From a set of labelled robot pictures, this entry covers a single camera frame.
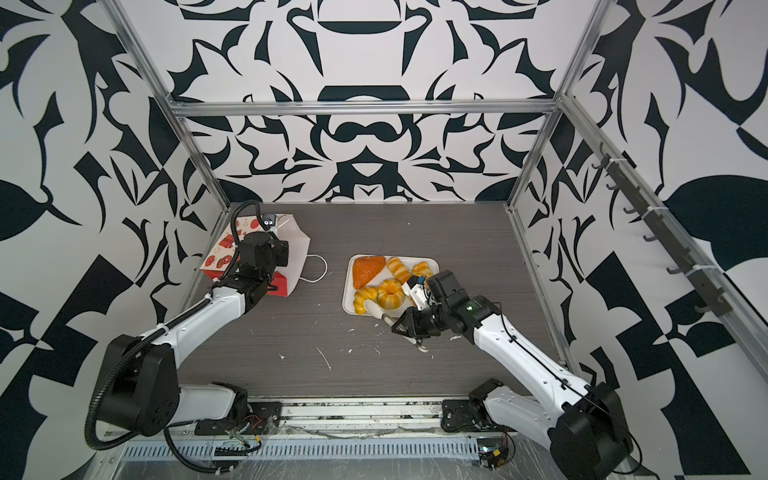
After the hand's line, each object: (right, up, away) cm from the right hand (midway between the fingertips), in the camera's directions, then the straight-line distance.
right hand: (396, 328), depth 75 cm
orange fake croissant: (-9, +12, +22) cm, 27 cm away
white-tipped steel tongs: (-5, +2, +8) cm, 10 cm away
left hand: (-35, +24, +10) cm, 43 cm away
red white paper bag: (-52, +17, +16) cm, 57 cm away
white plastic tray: (-4, +10, +25) cm, 27 cm away
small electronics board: (+22, -28, -4) cm, 36 cm away
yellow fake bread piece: (-10, +5, +15) cm, 18 cm away
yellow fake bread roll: (-1, +5, +17) cm, 18 cm away
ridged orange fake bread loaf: (+2, +12, +24) cm, 26 cm away
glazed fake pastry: (+9, +12, +22) cm, 27 cm away
